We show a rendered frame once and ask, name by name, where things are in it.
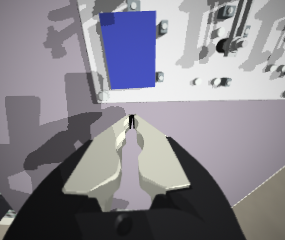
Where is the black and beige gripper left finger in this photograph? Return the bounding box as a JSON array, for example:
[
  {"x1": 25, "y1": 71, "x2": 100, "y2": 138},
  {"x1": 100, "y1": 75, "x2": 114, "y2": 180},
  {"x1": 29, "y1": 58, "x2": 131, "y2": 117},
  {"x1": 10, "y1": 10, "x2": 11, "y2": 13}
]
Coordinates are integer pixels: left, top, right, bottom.
[{"x1": 2, "y1": 114, "x2": 133, "y2": 240}]

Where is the toggle clamp with red handle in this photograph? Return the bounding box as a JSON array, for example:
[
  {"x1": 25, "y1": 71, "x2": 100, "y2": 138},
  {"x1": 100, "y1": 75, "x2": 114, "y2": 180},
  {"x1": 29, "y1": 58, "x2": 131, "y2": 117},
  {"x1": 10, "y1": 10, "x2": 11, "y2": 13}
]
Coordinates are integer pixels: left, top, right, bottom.
[{"x1": 216, "y1": 0, "x2": 255, "y2": 57}]

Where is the blue flat plate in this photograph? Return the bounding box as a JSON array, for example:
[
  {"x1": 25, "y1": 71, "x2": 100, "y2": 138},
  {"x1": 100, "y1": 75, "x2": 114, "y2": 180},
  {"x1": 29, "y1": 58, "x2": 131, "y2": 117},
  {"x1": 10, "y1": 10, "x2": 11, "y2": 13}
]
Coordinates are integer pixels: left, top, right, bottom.
[{"x1": 99, "y1": 11, "x2": 156, "y2": 89}]

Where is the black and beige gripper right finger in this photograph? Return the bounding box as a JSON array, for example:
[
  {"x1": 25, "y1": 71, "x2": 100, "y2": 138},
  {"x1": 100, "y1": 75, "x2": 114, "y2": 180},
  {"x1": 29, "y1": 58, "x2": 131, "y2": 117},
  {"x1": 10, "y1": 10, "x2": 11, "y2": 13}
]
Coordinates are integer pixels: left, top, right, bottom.
[{"x1": 133, "y1": 114, "x2": 247, "y2": 240}]

